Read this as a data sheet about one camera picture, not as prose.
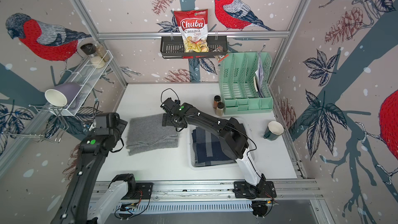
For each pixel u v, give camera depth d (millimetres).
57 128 705
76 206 390
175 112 654
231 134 553
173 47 949
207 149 799
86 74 869
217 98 999
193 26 812
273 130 890
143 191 728
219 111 957
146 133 907
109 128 542
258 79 927
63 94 611
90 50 783
